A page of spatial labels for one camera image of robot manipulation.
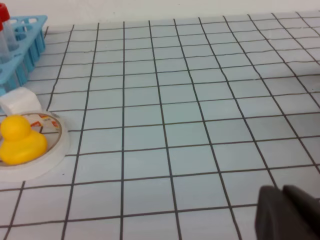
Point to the red capped test tube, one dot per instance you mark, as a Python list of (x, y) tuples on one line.
[(7, 28), (4, 50)]

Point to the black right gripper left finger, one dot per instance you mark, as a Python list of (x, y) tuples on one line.
[(278, 219)]

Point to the white foam cube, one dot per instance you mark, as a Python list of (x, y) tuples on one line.
[(20, 100)]

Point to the blue test tube rack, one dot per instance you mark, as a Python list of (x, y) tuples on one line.
[(28, 31)]

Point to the yellow rubber duck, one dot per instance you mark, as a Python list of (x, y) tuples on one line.
[(21, 144)]

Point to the white tape roll under duck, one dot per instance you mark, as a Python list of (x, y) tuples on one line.
[(58, 143)]

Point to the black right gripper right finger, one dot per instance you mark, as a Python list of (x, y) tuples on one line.
[(304, 203)]

